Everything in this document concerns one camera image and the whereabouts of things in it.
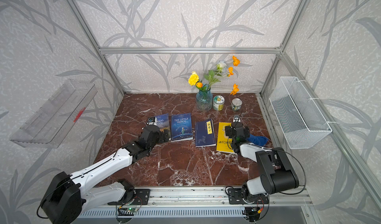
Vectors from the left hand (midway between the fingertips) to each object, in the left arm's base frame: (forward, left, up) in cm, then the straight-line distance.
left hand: (162, 131), depth 85 cm
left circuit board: (-36, +11, -12) cm, 40 cm away
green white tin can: (+26, -35, -4) cm, 44 cm away
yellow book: (-3, -37, -10) cm, 39 cm away
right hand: (+8, -46, -5) cm, 47 cm away
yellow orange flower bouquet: (+43, -38, +12) cm, 58 cm away
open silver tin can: (+27, -49, -7) cm, 56 cm away
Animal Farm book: (+13, +4, -11) cm, 18 cm away
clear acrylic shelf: (-6, +46, +18) cm, 50 cm away
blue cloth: (-2, -58, -7) cm, 58 cm away
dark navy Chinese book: (+5, -25, -11) cm, 28 cm away
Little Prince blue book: (+10, -9, -10) cm, 17 cm away
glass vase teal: (+25, -25, -1) cm, 35 cm away
